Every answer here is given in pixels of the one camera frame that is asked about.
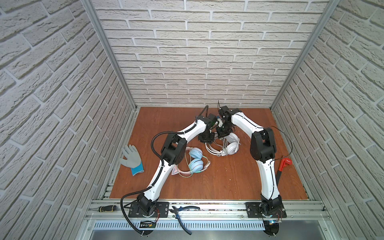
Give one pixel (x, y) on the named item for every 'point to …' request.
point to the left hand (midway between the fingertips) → (210, 140)
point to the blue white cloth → (133, 160)
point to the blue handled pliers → (176, 210)
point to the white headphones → (231, 146)
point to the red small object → (284, 162)
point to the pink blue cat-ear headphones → (196, 164)
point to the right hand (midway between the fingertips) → (220, 134)
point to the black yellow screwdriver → (107, 208)
